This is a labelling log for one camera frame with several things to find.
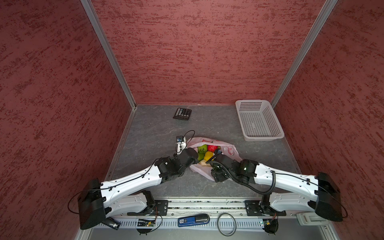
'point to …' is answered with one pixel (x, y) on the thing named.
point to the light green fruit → (201, 150)
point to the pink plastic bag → (204, 171)
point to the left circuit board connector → (145, 226)
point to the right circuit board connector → (271, 226)
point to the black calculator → (182, 114)
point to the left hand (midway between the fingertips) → (190, 154)
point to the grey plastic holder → (308, 218)
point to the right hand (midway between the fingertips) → (218, 175)
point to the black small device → (111, 223)
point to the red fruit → (212, 148)
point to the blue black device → (198, 219)
